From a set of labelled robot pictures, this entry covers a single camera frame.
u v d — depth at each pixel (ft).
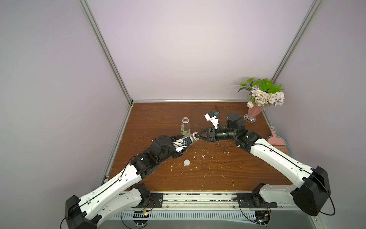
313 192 1.26
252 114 3.29
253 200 2.16
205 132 2.11
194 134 2.22
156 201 2.39
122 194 1.92
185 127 3.06
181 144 1.90
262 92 2.77
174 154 2.11
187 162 2.81
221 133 2.05
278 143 3.03
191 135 2.26
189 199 2.45
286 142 3.03
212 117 2.15
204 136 2.23
